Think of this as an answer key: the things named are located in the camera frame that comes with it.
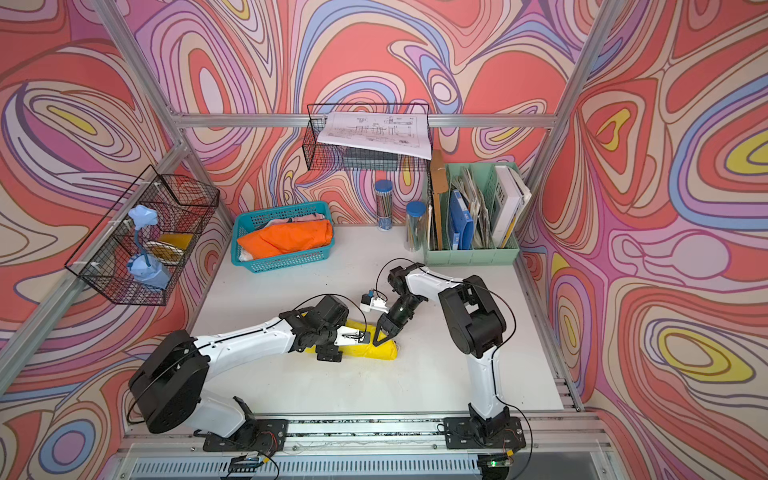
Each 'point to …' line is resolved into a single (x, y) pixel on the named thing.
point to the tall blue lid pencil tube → (384, 204)
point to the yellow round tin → (165, 252)
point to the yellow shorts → (387, 351)
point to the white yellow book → (512, 197)
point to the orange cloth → (275, 240)
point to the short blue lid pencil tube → (415, 224)
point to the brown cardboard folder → (439, 183)
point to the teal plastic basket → (250, 221)
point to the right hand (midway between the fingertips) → (384, 346)
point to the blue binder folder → (461, 223)
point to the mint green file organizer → (480, 215)
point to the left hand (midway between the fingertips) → (343, 331)
